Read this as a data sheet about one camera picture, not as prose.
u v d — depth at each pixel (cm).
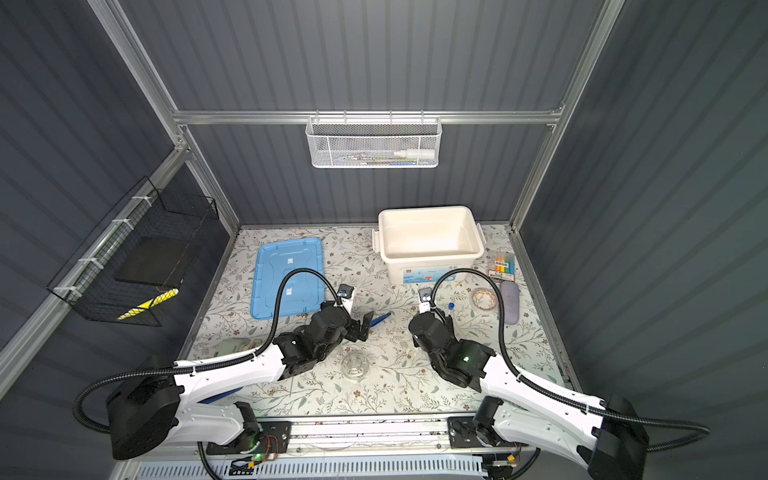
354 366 81
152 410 41
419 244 115
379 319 93
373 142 124
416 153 87
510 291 99
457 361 55
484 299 99
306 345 62
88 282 62
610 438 40
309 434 75
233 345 85
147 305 66
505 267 105
